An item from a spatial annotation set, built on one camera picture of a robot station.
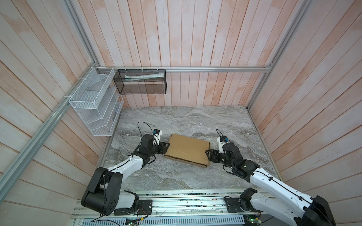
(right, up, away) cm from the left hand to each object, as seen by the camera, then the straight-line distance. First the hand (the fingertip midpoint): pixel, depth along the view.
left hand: (167, 146), depth 89 cm
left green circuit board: (-17, -36, -17) cm, 44 cm away
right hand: (+26, -2, -6) cm, 27 cm away
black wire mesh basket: (-21, +46, +16) cm, 53 cm away
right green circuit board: (+45, -35, -18) cm, 60 cm away
